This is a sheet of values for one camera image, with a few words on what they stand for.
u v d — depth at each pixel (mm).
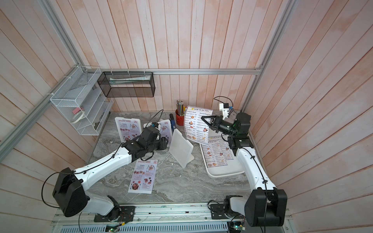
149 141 620
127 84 1021
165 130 903
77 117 825
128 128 928
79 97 782
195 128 716
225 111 675
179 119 1046
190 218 730
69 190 402
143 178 858
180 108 1040
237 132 579
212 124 633
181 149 785
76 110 816
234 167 923
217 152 957
